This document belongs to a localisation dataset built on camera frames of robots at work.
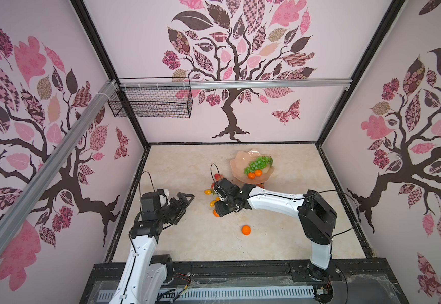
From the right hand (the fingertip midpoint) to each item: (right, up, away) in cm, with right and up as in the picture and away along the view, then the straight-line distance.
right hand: (218, 208), depth 86 cm
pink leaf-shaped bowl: (+13, +22, +22) cm, 34 cm away
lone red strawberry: (+23, +9, +13) cm, 28 cm away
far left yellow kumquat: (-6, +6, +11) cm, 13 cm away
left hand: (-11, +2, -7) cm, 13 cm away
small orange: (+18, +14, +17) cm, 28 cm away
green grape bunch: (+22, +20, +15) cm, 34 cm away
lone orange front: (+13, -9, -2) cm, 16 cm away
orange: (+22, +15, +17) cm, 32 cm away
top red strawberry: (-1, +13, +18) cm, 22 cm away
